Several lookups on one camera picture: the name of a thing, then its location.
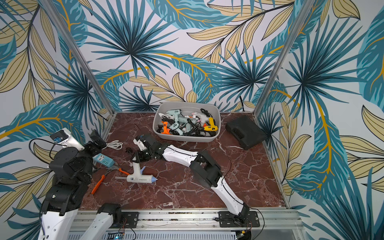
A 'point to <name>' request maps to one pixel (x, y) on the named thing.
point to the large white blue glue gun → (137, 176)
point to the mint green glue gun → (175, 113)
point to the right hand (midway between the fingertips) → (132, 158)
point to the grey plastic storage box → (197, 134)
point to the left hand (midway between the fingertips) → (87, 138)
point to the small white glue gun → (164, 115)
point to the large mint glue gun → (187, 122)
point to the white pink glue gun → (203, 118)
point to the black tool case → (246, 131)
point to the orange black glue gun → (166, 130)
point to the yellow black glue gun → (212, 127)
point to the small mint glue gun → (175, 125)
